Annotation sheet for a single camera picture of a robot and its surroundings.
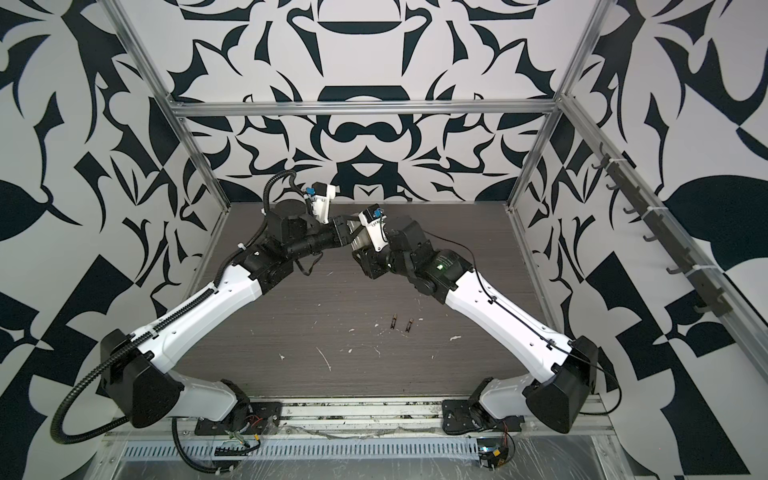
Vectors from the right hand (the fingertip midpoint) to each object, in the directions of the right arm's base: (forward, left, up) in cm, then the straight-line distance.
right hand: (361, 248), depth 70 cm
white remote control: (+1, 0, +2) cm, 2 cm away
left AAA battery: (-6, -7, -30) cm, 31 cm away
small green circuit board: (-37, -30, -32) cm, 57 cm away
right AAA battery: (-7, -12, -30) cm, 33 cm away
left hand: (+5, -2, +6) cm, 8 cm away
